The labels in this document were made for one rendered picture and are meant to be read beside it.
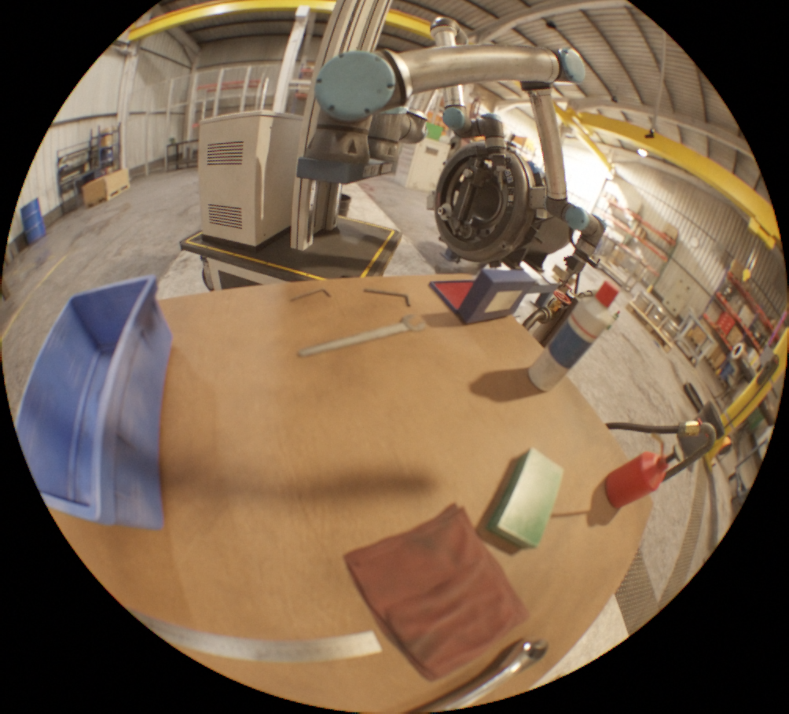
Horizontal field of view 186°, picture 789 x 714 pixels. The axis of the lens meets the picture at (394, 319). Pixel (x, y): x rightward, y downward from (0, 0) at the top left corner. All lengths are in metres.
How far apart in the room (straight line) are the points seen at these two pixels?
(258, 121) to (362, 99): 0.45
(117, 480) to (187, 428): 0.13
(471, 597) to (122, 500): 0.33
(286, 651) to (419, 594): 0.15
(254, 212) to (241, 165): 0.18
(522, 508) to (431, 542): 0.11
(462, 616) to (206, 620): 0.25
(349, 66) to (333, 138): 0.24
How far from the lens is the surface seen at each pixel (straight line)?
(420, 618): 0.30
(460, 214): 1.48
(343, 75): 0.52
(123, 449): 0.28
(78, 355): 0.50
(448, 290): 0.58
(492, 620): 0.34
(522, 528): 0.32
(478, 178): 1.39
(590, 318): 0.41
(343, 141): 0.68
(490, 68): 0.67
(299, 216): 0.94
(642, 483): 0.48
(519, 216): 1.25
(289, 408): 0.32
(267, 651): 0.33
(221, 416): 0.33
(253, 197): 0.91
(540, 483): 0.35
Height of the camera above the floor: 0.75
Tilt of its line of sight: 39 degrees down
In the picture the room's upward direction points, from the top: 17 degrees clockwise
